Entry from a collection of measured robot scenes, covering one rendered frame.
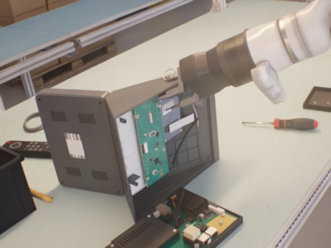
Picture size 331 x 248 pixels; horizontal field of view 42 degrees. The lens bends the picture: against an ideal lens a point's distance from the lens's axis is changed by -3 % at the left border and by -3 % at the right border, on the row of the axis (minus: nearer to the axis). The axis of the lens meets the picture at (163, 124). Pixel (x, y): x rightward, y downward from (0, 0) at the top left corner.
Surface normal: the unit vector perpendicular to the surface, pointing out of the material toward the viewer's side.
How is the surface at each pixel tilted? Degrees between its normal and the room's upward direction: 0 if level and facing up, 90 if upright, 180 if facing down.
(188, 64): 45
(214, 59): 52
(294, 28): 56
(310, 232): 0
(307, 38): 85
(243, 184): 0
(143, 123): 90
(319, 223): 0
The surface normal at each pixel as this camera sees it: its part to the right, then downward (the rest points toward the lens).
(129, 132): 0.73, 0.23
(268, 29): -0.43, -0.45
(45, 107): -0.38, 0.47
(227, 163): -0.12, -0.88
